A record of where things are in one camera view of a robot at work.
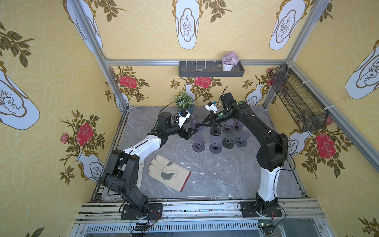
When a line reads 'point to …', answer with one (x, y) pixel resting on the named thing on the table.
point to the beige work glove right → (169, 173)
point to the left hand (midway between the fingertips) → (193, 125)
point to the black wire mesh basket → (303, 106)
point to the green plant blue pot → (184, 101)
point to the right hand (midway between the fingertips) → (201, 126)
